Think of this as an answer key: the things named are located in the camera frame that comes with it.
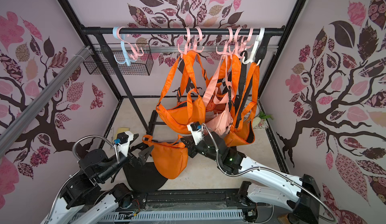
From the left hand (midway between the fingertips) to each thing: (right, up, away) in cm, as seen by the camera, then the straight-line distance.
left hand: (145, 143), depth 64 cm
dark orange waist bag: (+30, +17, +10) cm, 36 cm away
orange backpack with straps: (+15, +18, +15) cm, 28 cm away
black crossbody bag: (-6, -23, +17) cm, 30 cm away
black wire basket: (-44, +46, +32) cm, 71 cm away
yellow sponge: (-29, +1, +36) cm, 46 cm away
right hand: (+15, +2, +3) cm, 16 cm away
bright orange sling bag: (+48, +2, +18) cm, 51 cm away
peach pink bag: (+33, +9, +2) cm, 34 cm away
